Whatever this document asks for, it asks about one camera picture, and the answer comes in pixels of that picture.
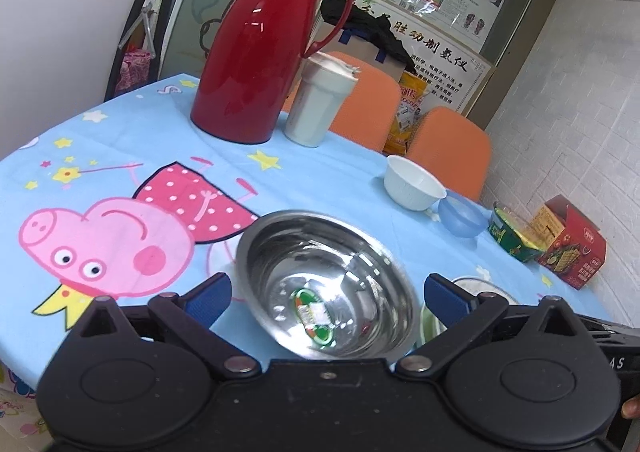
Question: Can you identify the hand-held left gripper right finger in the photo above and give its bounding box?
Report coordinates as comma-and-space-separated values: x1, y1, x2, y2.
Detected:
395, 274, 581, 375

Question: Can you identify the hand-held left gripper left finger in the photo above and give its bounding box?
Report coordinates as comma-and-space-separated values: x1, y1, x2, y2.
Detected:
75, 276, 262, 375

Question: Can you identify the white gold-rimmed plate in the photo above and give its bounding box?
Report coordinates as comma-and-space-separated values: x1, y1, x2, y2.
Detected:
450, 276, 508, 305

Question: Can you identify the green plastic plate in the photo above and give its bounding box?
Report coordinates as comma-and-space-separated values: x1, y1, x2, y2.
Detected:
420, 304, 448, 345

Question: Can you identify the stainless steel bowl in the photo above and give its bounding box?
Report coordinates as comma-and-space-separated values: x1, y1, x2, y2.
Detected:
236, 210, 422, 362

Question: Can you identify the blue translucent bowl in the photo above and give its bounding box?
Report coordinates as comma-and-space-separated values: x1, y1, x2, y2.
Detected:
438, 196, 490, 237

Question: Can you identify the green instant noodle bowl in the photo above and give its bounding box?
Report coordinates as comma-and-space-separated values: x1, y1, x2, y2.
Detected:
488, 202, 548, 263

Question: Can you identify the red cracker box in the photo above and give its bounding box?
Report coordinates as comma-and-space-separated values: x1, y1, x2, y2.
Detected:
530, 195, 607, 290

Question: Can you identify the white bowl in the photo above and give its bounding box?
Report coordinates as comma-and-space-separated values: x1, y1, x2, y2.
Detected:
383, 155, 447, 211

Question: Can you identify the orange chair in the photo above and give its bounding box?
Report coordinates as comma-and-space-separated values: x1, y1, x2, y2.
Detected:
282, 50, 416, 153
406, 106, 493, 205

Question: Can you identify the blue cartoon tablecloth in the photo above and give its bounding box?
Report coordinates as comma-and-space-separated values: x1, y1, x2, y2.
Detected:
0, 73, 611, 433

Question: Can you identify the yellow snack bag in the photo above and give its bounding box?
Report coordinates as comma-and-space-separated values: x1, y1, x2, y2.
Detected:
382, 72, 431, 157

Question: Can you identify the white tumbler cup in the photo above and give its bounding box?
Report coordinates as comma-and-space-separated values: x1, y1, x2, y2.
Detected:
284, 52, 362, 149

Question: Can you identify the pink patterned cloth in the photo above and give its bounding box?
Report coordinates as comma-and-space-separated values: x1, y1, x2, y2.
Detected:
117, 49, 153, 95

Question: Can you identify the red thermos jug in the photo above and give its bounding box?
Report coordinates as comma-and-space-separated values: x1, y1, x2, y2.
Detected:
190, 0, 355, 145

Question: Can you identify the black cloth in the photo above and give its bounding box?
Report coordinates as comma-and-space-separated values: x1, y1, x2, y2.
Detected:
320, 0, 418, 63

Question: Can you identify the framed wall poster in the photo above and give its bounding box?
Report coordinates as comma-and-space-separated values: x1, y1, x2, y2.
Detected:
360, 0, 496, 117

